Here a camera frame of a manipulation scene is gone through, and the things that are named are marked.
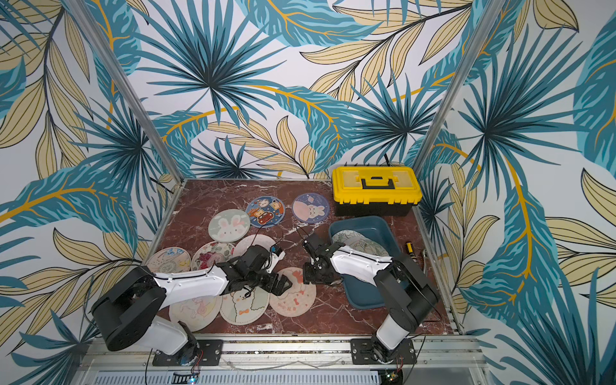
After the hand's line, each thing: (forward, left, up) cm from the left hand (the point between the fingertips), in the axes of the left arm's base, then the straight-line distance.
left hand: (281, 284), depth 86 cm
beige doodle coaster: (+9, +44, -2) cm, 45 cm away
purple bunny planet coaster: (+36, -11, -2) cm, 38 cm away
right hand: (+2, -10, -1) cm, 10 cm away
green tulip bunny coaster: (+18, -30, -1) cm, 35 cm away
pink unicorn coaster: (+18, +14, -1) cm, 23 cm away
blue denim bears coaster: (+33, +10, -1) cm, 35 cm away
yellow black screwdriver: (+15, -50, +1) cm, 52 cm away
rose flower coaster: (+12, +30, -2) cm, 33 cm away
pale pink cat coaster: (-10, +27, -2) cm, 29 cm away
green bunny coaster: (+26, +25, -2) cm, 36 cm away
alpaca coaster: (-8, +12, -1) cm, 14 cm away
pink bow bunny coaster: (-4, -6, -2) cm, 8 cm away
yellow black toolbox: (+32, -36, +15) cm, 50 cm away
